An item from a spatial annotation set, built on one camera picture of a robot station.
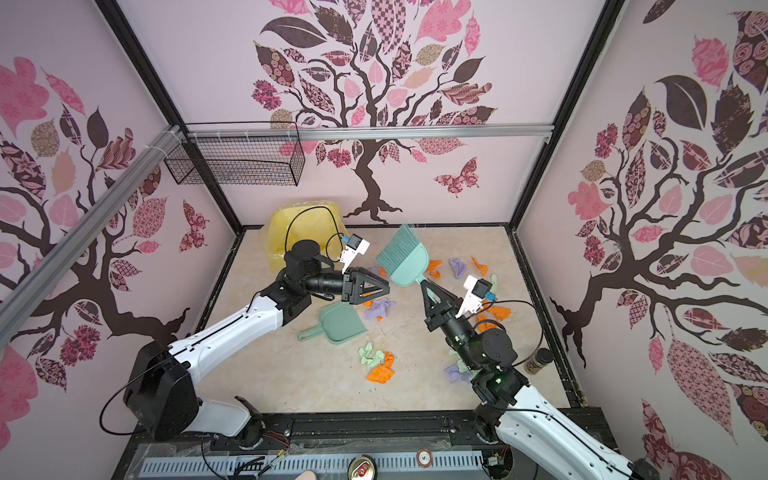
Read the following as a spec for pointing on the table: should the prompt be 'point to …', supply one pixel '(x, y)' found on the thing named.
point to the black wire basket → (242, 154)
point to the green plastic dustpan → (336, 323)
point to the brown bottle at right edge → (542, 358)
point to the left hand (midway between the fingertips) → (387, 293)
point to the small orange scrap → (483, 268)
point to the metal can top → (362, 467)
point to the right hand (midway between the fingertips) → (427, 282)
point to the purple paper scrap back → (457, 266)
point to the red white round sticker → (424, 458)
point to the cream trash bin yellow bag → (313, 220)
